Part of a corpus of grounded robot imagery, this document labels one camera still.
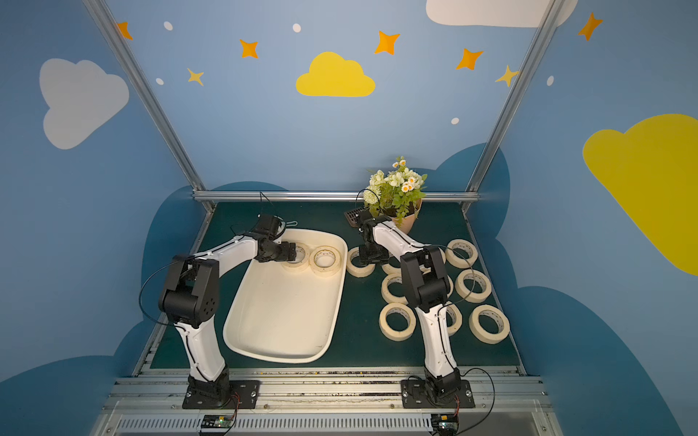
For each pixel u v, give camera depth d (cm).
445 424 73
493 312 88
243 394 75
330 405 73
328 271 98
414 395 74
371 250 85
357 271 98
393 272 98
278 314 89
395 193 88
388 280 96
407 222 97
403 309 88
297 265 98
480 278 96
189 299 52
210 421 72
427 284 58
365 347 78
